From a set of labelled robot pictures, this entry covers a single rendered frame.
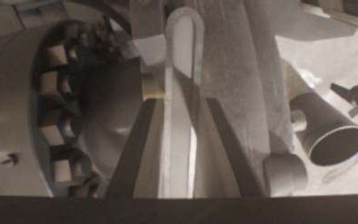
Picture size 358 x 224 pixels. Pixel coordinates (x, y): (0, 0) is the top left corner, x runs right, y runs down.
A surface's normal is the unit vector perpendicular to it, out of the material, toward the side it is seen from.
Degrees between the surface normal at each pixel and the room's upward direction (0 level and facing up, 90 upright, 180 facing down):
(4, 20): 0
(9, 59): 64
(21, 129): 37
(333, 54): 0
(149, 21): 49
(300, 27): 0
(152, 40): 41
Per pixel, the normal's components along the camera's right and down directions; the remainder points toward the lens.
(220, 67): -0.07, -0.06
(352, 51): 0.02, 0.58
